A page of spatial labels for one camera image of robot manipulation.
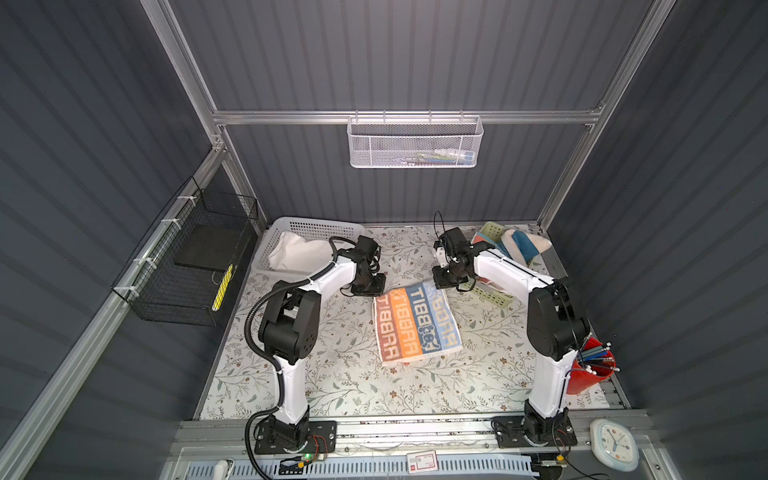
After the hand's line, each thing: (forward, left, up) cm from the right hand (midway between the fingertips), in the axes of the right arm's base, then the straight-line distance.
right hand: (441, 283), depth 95 cm
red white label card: (-47, +9, -5) cm, 48 cm away
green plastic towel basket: (+25, -23, -2) cm, 34 cm away
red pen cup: (-28, -34, +5) cm, 44 cm away
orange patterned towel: (-11, +9, -6) cm, 15 cm away
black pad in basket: (-4, +62, +25) cm, 67 cm away
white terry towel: (+15, +53, -2) cm, 55 cm away
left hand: (-2, +20, -2) cm, 20 cm away
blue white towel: (+13, -29, +2) cm, 32 cm away
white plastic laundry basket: (+30, +50, -5) cm, 58 cm away
